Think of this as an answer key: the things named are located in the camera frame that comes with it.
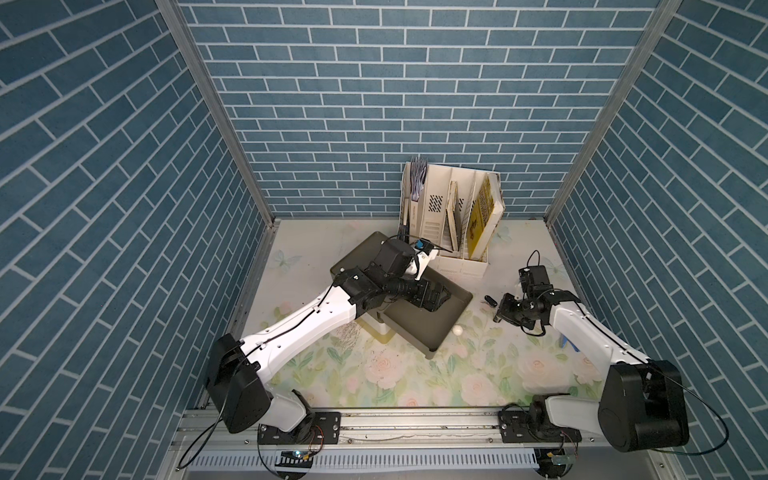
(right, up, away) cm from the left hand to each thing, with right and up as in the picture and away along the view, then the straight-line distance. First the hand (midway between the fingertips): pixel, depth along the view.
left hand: (445, 291), depth 72 cm
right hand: (+20, -9, +16) cm, 27 cm away
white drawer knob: (+3, -10, +1) cm, 10 cm away
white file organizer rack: (+7, +22, +24) cm, 34 cm away
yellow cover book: (+16, +22, +27) cm, 39 cm away
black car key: (+19, -7, +26) cm, 33 cm away
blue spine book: (-4, +38, +33) cm, 50 cm away
